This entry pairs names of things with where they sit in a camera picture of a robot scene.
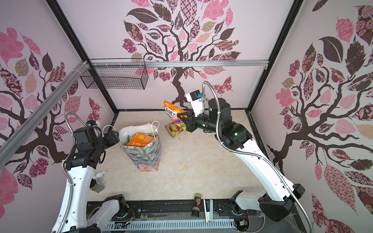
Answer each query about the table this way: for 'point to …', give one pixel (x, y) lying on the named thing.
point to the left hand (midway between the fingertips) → (114, 136)
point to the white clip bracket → (209, 215)
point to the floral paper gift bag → (147, 158)
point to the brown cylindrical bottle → (195, 209)
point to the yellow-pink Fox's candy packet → (174, 128)
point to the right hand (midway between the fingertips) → (180, 112)
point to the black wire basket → (117, 74)
